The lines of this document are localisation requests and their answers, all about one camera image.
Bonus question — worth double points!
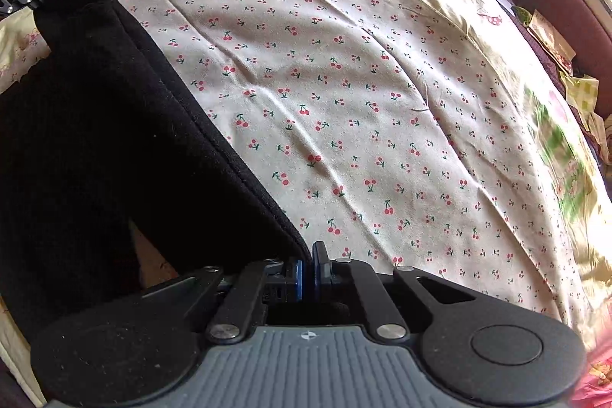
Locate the green checked cloth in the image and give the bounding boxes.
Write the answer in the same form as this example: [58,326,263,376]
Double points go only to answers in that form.
[559,70,606,141]

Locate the white cherry print sheet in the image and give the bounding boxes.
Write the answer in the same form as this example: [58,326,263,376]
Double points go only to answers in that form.
[119,0,584,326]

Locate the pink floral bed quilt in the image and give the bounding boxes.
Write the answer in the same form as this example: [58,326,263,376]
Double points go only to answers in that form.
[1,0,611,407]

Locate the black pants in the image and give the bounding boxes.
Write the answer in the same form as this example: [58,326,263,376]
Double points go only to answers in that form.
[1,0,309,338]

